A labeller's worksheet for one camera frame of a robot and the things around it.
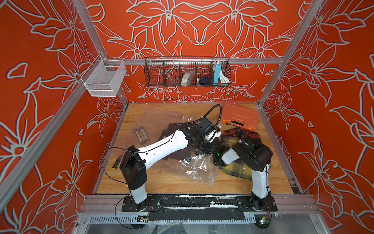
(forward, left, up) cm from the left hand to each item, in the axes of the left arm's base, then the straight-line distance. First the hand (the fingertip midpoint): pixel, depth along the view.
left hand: (216, 151), depth 73 cm
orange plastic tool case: (+38, -21, -13) cm, 46 cm away
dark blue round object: (+45, +6, +11) cm, 46 cm away
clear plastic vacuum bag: (+26, +45, -15) cm, 54 cm away
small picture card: (+17, +48, -15) cm, 53 cm away
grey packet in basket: (+43, +18, +14) cm, 48 cm away
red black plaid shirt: (+22, -21, -14) cm, 34 cm away
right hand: (+6, +17, -12) cm, 21 cm away
